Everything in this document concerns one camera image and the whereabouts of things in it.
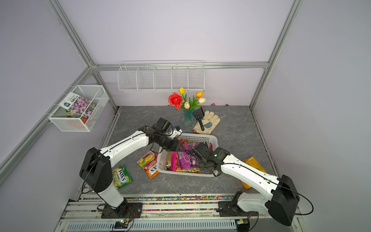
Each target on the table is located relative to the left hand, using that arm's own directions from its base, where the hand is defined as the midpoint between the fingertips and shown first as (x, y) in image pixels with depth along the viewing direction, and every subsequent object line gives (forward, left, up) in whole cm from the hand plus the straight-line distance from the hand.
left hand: (181, 150), depth 80 cm
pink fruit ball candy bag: (-4, -3, 0) cm, 5 cm away
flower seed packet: (+20, +52, +20) cm, 59 cm away
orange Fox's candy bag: (0, +21, -12) cm, 24 cm away
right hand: (-7, -13, -4) cm, 15 cm away
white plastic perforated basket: (0, +12, -8) cm, 14 cm away
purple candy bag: (-5, -3, -1) cm, 6 cm away
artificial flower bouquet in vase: (+17, -2, +20) cm, 26 cm away
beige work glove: (+31, -23, -14) cm, 40 cm away
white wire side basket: (+14, +59, +15) cm, 62 cm away
